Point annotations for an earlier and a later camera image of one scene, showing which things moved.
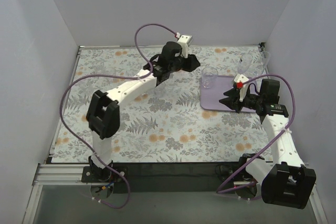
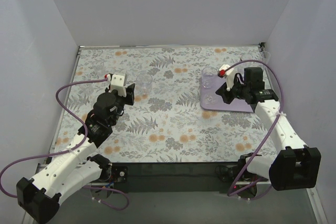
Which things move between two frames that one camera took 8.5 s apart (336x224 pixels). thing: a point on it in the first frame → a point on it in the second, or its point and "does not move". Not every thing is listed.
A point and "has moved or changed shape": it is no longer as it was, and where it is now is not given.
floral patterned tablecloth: x=165 y=123 does not move
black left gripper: x=185 y=63 → x=127 y=96
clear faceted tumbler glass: x=208 y=75 does not move
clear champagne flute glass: x=244 y=62 has moved or changed shape
